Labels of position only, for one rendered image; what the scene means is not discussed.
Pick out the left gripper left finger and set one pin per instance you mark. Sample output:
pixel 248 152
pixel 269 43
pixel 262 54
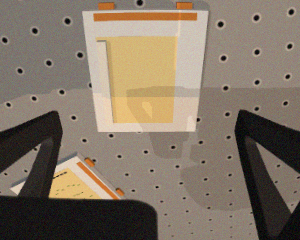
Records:
pixel 21 139

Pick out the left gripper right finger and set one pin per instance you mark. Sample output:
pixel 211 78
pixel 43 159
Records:
pixel 273 219

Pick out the white cassette with copper tabs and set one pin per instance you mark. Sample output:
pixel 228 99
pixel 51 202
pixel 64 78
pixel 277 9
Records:
pixel 155 58

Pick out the white bar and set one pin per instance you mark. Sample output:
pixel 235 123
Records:
pixel 105 81

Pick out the large grey flat plate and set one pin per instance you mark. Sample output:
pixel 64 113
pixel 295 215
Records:
pixel 194 180

